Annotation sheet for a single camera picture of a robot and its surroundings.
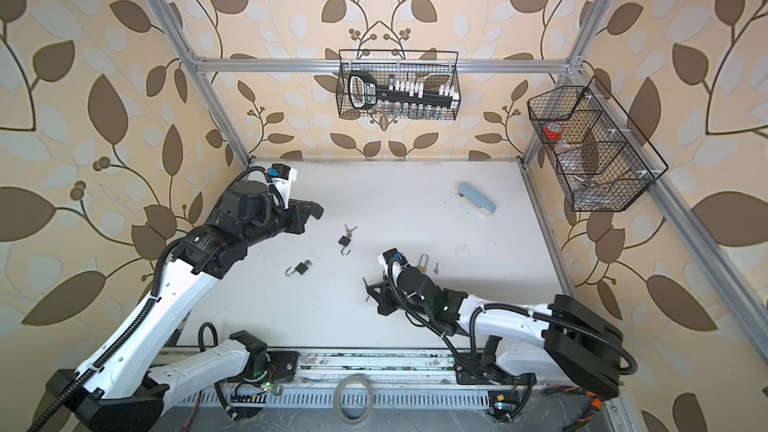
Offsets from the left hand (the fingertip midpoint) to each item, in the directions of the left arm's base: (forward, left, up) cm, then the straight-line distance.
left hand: (316, 203), depth 69 cm
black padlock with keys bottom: (-11, -11, -21) cm, 26 cm away
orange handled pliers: (-34, -67, -30) cm, 81 cm away
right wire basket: (+14, -70, +3) cm, 71 cm away
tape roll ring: (-32, -7, -31) cm, 45 cm away
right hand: (-13, -12, -21) cm, 27 cm away
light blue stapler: (+24, -46, -28) cm, 59 cm away
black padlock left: (-2, +11, -31) cm, 33 cm away
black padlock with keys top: (+8, -1, -32) cm, 33 cm away
